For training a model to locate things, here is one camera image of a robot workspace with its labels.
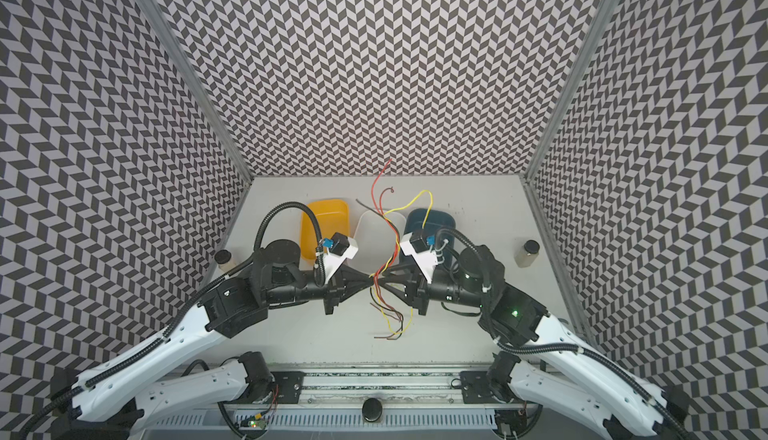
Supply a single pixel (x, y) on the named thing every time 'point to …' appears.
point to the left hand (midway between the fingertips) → (369, 281)
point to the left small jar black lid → (223, 259)
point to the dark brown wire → (379, 273)
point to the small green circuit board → (257, 424)
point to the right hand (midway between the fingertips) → (384, 278)
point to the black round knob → (372, 409)
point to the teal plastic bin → (435, 219)
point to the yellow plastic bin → (333, 216)
